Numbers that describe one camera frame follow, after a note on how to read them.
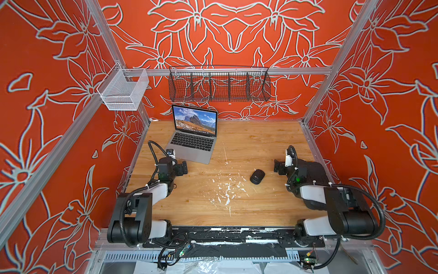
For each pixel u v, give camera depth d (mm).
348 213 438
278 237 739
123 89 908
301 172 700
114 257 697
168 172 700
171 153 810
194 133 1102
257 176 901
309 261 684
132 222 422
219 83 976
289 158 802
